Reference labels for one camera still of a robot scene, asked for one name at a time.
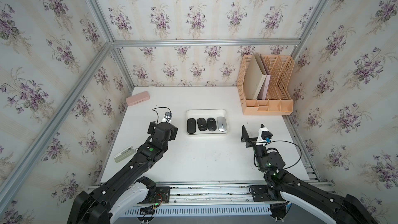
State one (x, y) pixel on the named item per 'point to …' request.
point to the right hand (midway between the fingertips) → (254, 126)
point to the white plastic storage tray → (206, 113)
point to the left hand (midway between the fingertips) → (165, 124)
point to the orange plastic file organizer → (280, 101)
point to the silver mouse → (222, 124)
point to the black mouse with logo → (201, 124)
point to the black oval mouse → (211, 124)
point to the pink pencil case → (138, 98)
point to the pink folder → (264, 93)
